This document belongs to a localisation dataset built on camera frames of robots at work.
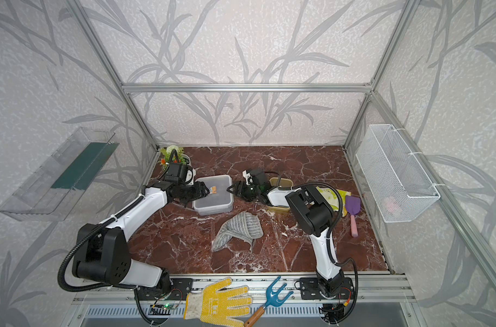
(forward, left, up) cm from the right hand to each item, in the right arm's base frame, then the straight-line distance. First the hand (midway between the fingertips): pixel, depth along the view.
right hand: (230, 191), depth 94 cm
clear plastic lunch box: (-3, +6, -4) cm, 8 cm away
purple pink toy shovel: (-6, -58, -5) cm, 58 cm away
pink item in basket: (-16, -62, +14) cm, 66 cm away
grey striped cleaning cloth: (-17, -8, 0) cm, 19 cm away
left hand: (-4, +10, +5) cm, 12 cm away
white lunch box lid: (-15, -21, +19) cm, 32 cm away
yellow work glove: (-44, +1, -5) cm, 45 cm away
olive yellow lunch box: (+4, -26, +1) cm, 26 cm away
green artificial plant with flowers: (+17, +33, +7) cm, 38 cm away
